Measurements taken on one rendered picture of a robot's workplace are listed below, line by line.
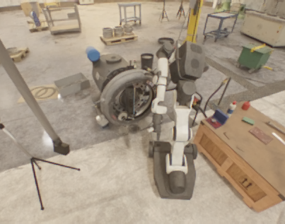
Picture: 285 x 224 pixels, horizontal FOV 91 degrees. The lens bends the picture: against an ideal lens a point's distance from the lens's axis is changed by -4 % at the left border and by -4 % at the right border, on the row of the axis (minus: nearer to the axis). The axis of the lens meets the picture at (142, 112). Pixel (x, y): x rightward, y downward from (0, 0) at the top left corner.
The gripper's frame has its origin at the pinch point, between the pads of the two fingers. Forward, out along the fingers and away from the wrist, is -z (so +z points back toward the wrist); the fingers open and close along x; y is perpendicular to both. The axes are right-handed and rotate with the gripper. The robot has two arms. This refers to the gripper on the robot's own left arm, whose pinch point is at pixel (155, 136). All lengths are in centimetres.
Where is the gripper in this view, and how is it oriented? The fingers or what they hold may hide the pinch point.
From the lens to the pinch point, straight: 130.5
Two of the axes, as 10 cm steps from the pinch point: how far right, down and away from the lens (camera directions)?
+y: -9.3, -1.2, -3.5
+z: 1.2, -9.9, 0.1
